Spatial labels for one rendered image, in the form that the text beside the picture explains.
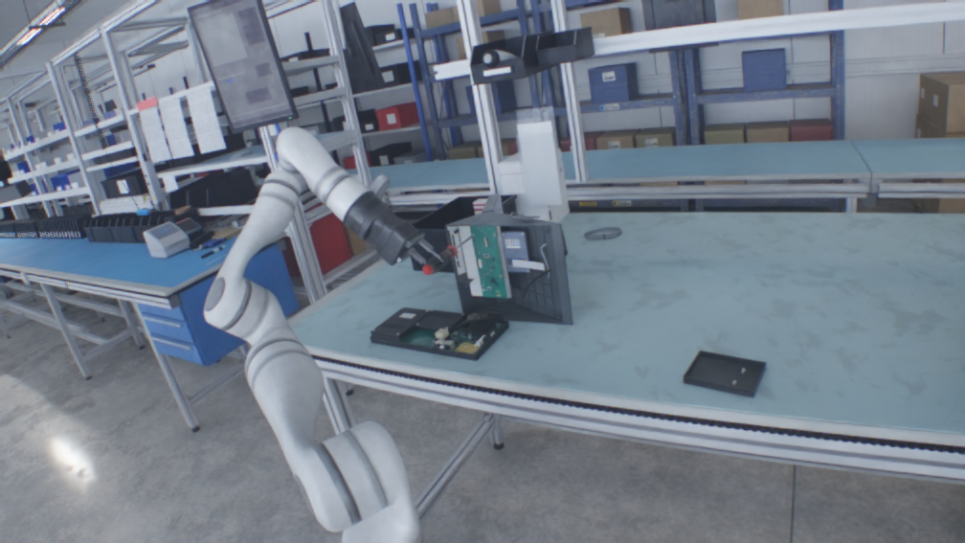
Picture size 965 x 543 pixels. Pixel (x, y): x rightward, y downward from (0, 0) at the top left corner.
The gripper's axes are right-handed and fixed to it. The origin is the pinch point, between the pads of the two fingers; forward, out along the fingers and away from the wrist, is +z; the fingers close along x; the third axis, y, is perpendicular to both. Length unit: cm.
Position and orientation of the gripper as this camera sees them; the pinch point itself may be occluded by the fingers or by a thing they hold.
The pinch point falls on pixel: (439, 266)
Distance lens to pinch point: 95.8
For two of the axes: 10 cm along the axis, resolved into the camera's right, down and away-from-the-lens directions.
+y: -4.6, 3.9, -8.0
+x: 4.7, -6.6, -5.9
